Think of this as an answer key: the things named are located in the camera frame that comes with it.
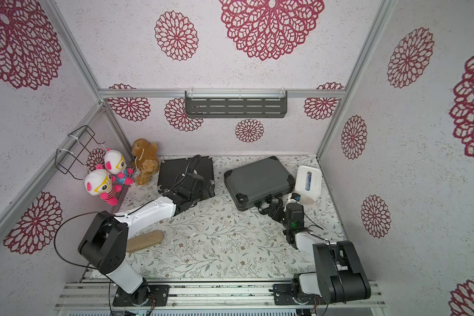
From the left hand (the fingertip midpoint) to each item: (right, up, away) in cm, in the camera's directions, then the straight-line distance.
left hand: (207, 190), depth 92 cm
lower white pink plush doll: (-45, +4, -8) cm, 46 cm away
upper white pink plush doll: (-44, +12, +2) cm, 46 cm away
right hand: (+32, -7, +1) cm, 33 cm away
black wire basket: (-50, +13, -19) cm, 55 cm away
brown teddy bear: (-32, +14, +6) cm, 36 cm away
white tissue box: (+51, +3, +9) cm, 52 cm away
